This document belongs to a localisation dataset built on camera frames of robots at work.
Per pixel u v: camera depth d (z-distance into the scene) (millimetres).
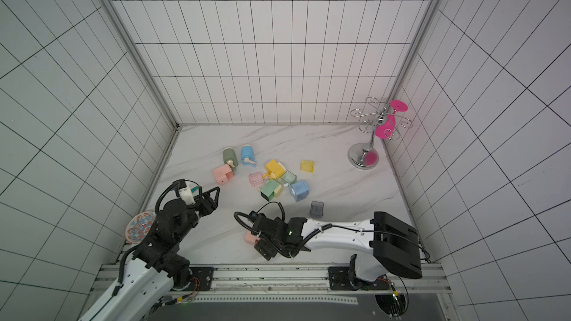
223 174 952
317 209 897
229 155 995
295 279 742
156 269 533
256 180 965
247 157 985
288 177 992
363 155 1041
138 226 833
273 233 573
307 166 1014
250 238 781
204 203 667
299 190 871
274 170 976
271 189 899
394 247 411
